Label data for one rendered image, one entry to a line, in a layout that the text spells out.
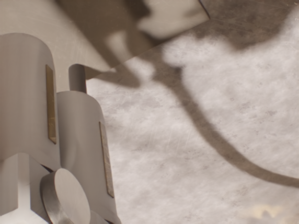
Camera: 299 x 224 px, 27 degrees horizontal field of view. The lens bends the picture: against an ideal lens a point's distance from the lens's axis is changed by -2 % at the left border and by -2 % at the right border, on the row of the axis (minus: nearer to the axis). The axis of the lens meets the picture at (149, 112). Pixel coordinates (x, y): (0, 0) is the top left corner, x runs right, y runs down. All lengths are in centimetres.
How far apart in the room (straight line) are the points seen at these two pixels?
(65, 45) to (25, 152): 44
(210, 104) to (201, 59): 10
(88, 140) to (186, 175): 59
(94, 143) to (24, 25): 32
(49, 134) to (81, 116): 11
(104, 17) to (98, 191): 37
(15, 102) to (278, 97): 63
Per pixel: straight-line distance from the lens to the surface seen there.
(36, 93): 54
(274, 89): 106
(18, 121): 51
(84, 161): 59
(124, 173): 115
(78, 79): 91
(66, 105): 63
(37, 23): 89
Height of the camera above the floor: 71
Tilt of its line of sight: 43 degrees down
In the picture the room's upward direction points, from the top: 169 degrees clockwise
